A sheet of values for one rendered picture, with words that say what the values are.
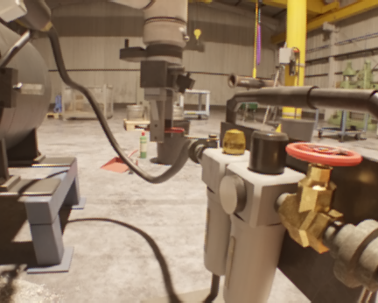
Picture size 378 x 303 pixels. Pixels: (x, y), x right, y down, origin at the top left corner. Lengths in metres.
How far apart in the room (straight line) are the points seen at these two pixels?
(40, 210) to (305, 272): 0.71
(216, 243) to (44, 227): 0.57
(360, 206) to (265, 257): 0.14
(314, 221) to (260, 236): 0.09
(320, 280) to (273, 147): 0.18
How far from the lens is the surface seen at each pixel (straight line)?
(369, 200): 0.27
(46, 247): 0.86
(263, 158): 0.29
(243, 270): 0.35
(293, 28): 3.65
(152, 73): 0.43
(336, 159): 0.21
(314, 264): 0.34
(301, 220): 0.24
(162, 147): 2.01
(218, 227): 0.40
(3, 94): 0.52
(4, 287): 0.89
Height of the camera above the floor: 0.54
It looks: 12 degrees down
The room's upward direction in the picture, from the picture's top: 2 degrees clockwise
